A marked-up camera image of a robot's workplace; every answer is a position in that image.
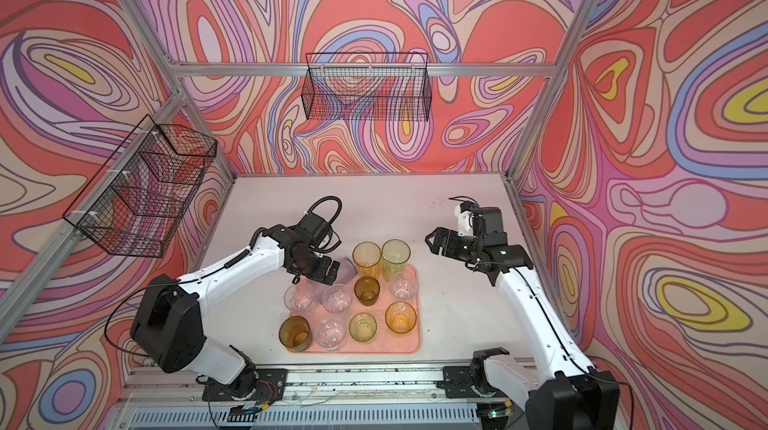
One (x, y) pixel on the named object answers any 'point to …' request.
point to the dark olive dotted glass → (295, 334)
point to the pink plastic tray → (384, 341)
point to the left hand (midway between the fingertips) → (327, 271)
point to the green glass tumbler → (362, 327)
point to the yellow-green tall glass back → (395, 254)
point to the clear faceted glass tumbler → (298, 297)
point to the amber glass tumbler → (400, 317)
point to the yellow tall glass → (366, 257)
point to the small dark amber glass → (367, 290)
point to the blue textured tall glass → (346, 271)
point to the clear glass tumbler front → (331, 331)
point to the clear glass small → (405, 284)
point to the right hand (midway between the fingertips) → (441, 248)
